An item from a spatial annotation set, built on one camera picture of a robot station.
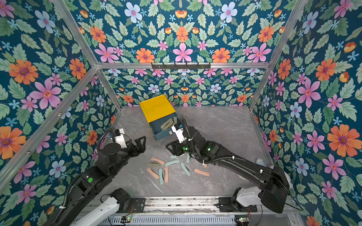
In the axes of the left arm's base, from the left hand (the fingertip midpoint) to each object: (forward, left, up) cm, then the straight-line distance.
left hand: (142, 140), depth 68 cm
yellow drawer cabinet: (+27, -4, -6) cm, 28 cm away
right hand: (0, -15, -2) cm, 15 cm away
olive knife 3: (+17, -11, -12) cm, 23 cm away
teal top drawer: (+9, -6, -7) cm, 13 cm away
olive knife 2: (+20, -15, -11) cm, 27 cm away
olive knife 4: (-1, +1, -28) cm, 28 cm away
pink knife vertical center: (-9, -8, -27) cm, 30 cm away
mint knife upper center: (+2, -12, -27) cm, 29 cm away
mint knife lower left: (-9, -5, -28) cm, 29 cm away
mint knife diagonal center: (-6, -20, -27) cm, 34 cm away
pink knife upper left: (+1, -3, -27) cm, 27 cm away
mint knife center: (-2, -10, -27) cm, 29 cm away
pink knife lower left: (-5, +2, -27) cm, 28 cm away
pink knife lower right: (-9, -30, -27) cm, 41 cm away
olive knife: (+18, -10, -11) cm, 23 cm away
